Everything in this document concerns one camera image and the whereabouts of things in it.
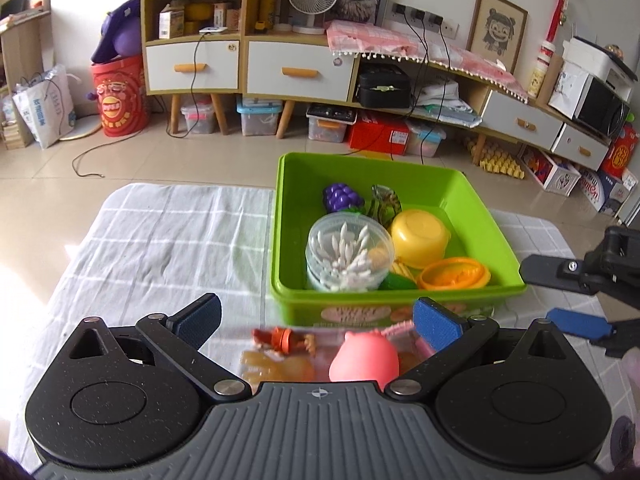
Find orange brown toy figure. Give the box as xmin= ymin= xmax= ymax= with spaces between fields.
xmin=252 ymin=327 xmax=317 ymax=356

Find grey checked table cloth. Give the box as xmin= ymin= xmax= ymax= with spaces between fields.
xmin=6 ymin=181 xmax=629 ymax=470

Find clear box with blue lid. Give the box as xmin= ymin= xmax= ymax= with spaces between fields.
xmin=236 ymin=96 xmax=283 ymax=136

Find clear cotton swab jar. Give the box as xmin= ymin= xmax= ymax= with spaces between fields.
xmin=305 ymin=212 xmax=395 ymax=292

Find black case on shelf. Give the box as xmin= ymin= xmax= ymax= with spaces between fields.
xmin=356 ymin=63 xmax=411 ymax=108

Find pink small toy box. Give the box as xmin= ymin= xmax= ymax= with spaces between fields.
xmin=381 ymin=321 xmax=436 ymax=359

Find yellow egg tray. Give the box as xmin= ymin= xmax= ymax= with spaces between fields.
xmin=462 ymin=136 xmax=525 ymax=180

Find black cable on floor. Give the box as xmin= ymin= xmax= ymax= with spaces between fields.
xmin=70 ymin=131 xmax=166 ymax=180

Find dark plastic wrapper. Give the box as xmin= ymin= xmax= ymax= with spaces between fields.
xmin=366 ymin=184 xmax=402 ymax=229

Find white microwave oven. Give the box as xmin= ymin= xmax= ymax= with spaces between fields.
xmin=548 ymin=61 xmax=629 ymax=140

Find red cardboard box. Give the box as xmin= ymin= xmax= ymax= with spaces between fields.
xmin=349 ymin=112 xmax=410 ymax=155

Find wooden cabinet with white drawers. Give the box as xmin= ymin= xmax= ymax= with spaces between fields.
xmin=140 ymin=0 xmax=611 ymax=170

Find red printed bucket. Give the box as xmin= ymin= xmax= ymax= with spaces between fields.
xmin=91 ymin=54 xmax=150 ymax=138

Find white red toy box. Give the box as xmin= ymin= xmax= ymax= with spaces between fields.
xmin=518 ymin=145 xmax=582 ymax=197

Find amber rubber hand toy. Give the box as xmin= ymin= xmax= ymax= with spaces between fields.
xmin=240 ymin=351 xmax=316 ymax=392

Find pink pig toy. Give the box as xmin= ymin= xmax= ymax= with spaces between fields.
xmin=329 ymin=330 xmax=400 ymax=390

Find orange plastic juicer cup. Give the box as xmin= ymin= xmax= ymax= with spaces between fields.
xmin=416 ymin=257 xmax=491 ymax=292

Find white blue shopping bag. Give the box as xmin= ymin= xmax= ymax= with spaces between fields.
xmin=13 ymin=64 xmax=76 ymax=150

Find yellow plastic bowl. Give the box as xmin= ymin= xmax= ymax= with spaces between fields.
xmin=390 ymin=209 xmax=451 ymax=269

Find framed cartoon girl picture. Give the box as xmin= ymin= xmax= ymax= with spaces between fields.
xmin=466 ymin=0 xmax=528 ymax=74

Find purple plush toy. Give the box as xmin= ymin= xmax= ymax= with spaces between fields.
xmin=91 ymin=0 xmax=142 ymax=64

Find green plastic storage bin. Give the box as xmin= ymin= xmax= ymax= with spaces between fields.
xmin=270 ymin=153 xmax=526 ymax=327

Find purple toy grapes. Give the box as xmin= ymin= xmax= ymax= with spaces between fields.
xmin=323 ymin=183 xmax=364 ymax=214

